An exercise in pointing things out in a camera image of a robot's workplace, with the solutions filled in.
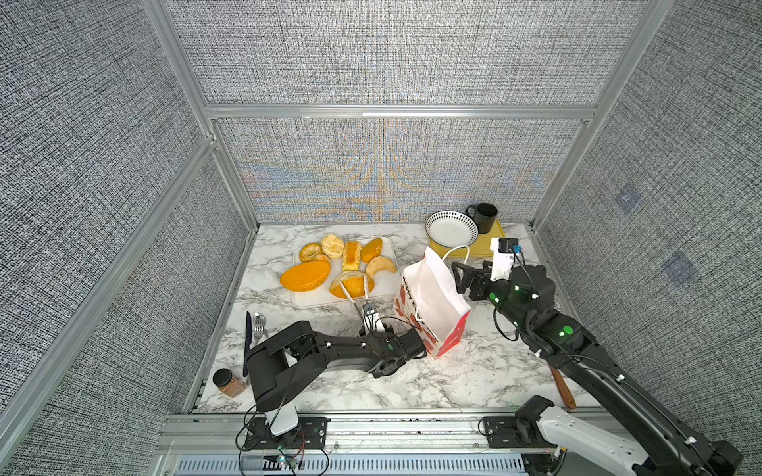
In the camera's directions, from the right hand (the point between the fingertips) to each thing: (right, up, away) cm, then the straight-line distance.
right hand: (470, 257), depth 69 cm
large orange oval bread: (-46, -7, +30) cm, 55 cm away
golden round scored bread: (-30, -9, +23) cm, 39 cm away
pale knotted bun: (-38, +3, +40) cm, 55 cm away
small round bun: (-45, +1, +38) cm, 59 cm away
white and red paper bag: (-5, -14, +26) cm, 30 cm away
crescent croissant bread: (-21, -3, +35) cm, 41 cm away
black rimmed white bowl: (+8, +11, +49) cm, 51 cm away
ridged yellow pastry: (-31, 0, +37) cm, 48 cm away
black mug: (+18, +15, +42) cm, 48 cm away
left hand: (-21, -21, +19) cm, 35 cm away
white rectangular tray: (-19, -9, +33) cm, 39 cm away
